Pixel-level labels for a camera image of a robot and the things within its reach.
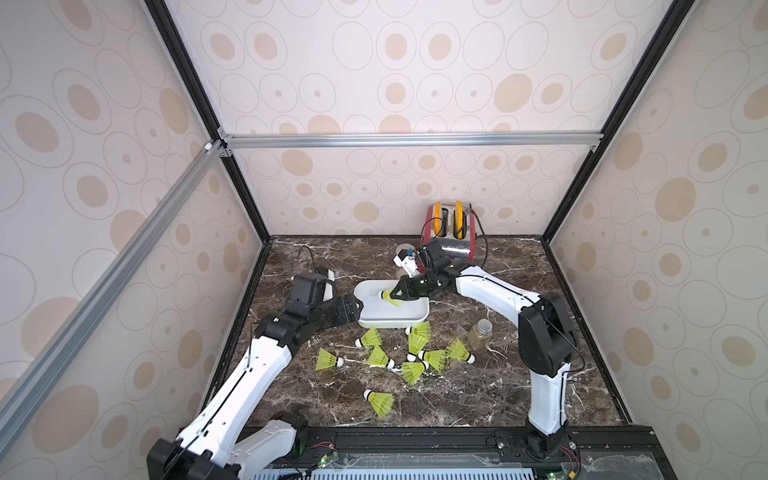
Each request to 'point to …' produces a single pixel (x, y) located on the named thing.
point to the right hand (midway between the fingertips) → (386, 301)
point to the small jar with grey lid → (478, 334)
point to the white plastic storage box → (380, 313)
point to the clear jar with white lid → (405, 257)
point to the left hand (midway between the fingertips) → (359, 306)
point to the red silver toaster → (453, 226)
